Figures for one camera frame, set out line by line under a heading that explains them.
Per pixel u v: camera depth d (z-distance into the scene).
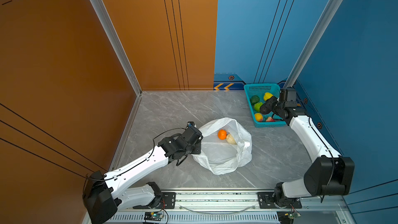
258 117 0.98
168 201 0.73
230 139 0.89
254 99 1.08
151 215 0.71
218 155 0.88
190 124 0.71
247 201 0.74
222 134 0.91
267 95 1.11
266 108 0.83
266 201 0.72
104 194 0.39
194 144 0.60
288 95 0.63
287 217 0.70
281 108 0.62
